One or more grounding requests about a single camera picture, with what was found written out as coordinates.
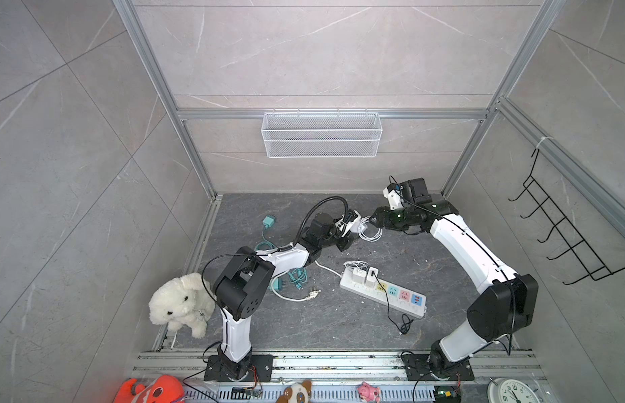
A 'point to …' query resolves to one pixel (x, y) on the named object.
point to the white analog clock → (512, 390)
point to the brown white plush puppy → (299, 393)
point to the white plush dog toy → (189, 300)
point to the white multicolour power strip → (388, 295)
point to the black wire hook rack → (576, 245)
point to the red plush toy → (162, 389)
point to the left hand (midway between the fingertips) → (360, 224)
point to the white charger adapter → (354, 225)
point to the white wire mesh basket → (322, 134)
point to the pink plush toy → (369, 393)
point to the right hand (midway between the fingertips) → (378, 220)
